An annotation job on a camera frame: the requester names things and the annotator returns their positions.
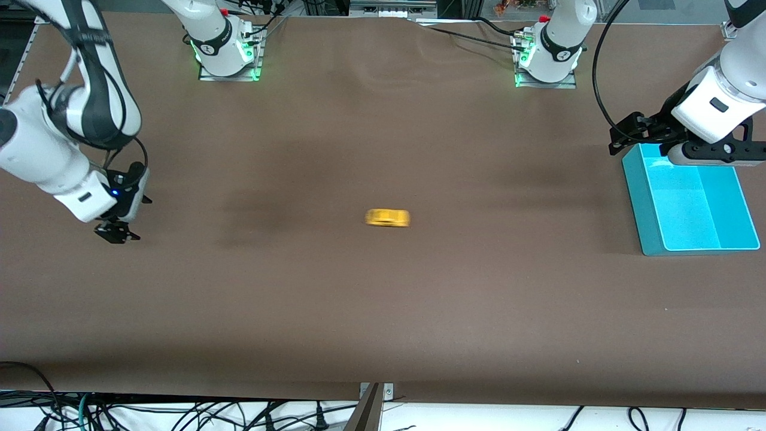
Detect yellow beetle toy car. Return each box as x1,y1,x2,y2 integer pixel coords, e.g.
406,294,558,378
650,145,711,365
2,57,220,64
365,208,412,229

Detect teal plastic bin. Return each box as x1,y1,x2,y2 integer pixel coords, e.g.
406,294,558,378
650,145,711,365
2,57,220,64
621,142,762,257

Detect small orange green objects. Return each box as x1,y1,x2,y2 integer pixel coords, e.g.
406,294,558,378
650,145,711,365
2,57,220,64
494,0,539,16

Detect brown table cover sheet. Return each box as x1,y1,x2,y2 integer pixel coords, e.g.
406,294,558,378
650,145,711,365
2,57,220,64
0,11,766,411

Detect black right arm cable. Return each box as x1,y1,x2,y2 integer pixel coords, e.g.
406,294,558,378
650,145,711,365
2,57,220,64
36,36,149,180

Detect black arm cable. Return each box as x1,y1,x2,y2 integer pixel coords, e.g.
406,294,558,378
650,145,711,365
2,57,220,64
591,0,629,141
36,36,149,180

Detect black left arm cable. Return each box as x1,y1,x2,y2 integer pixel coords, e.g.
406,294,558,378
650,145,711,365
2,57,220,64
591,0,629,141

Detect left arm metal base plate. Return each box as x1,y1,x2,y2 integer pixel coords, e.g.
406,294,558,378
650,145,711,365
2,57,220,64
512,30,578,90

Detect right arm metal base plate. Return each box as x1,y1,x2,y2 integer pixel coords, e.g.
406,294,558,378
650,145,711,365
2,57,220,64
197,27,264,82

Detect black looping floor cable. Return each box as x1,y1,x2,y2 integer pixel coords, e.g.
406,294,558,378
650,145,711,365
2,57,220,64
0,361,60,431

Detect short black table cable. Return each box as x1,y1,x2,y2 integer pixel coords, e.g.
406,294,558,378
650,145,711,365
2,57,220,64
476,17,530,38

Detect long black table cable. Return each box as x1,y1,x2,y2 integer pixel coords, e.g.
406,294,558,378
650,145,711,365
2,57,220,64
410,19,527,53

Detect black base cable bundle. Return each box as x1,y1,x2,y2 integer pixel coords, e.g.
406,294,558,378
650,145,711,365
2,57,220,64
230,0,288,40

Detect aluminium frame rail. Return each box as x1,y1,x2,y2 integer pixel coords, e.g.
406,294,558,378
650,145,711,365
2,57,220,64
349,0,439,19

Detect small metal edge bracket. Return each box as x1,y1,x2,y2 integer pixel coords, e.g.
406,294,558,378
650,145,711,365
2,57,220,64
359,382,396,400

